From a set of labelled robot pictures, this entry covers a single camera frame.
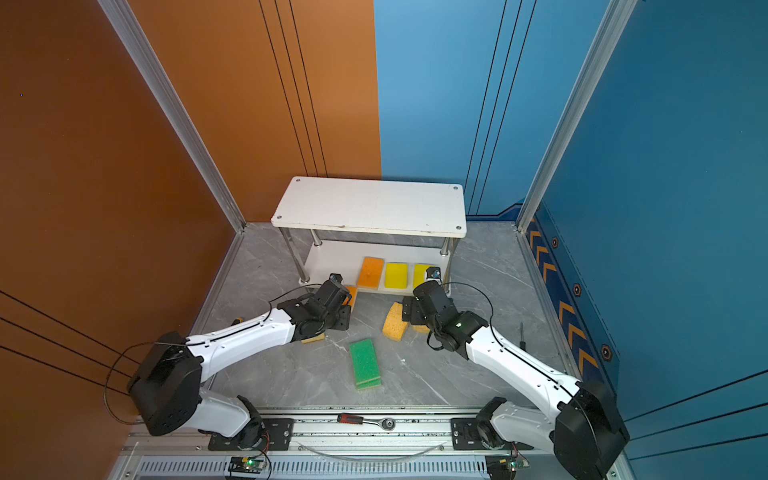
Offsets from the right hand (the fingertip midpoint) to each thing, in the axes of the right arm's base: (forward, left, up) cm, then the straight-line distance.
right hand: (414, 303), depth 82 cm
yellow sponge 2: (+15, -2, -6) cm, 16 cm away
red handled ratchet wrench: (-27, +8, -12) cm, 31 cm away
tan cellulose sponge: (-2, +6, -10) cm, 12 cm away
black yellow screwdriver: (+1, +55, -10) cm, 55 cm away
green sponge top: (-13, +14, -9) cm, 21 cm away
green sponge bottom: (-18, +13, -11) cm, 25 cm away
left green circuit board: (-35, +41, -14) cm, 56 cm away
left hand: (+1, +20, -5) cm, 21 cm away
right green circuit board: (-36, -20, -15) cm, 44 cm away
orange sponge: (+15, +14, -5) cm, 21 cm away
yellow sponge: (+15, +5, -7) cm, 17 cm away
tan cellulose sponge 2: (-2, -2, -10) cm, 11 cm away
